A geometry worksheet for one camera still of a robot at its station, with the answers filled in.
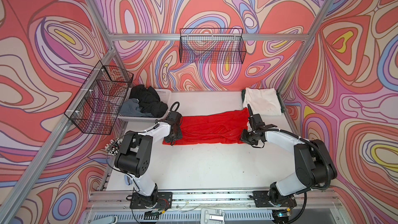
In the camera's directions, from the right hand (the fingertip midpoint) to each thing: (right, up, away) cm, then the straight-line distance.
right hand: (242, 142), depth 92 cm
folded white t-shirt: (+20, +25, +16) cm, 36 cm away
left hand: (-39, +3, +4) cm, 40 cm away
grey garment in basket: (-70, +21, +6) cm, 74 cm away
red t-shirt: (-11, +7, +7) cm, 15 cm away
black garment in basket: (-60, +25, +10) cm, 66 cm away
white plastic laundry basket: (-51, +29, +18) cm, 62 cm away
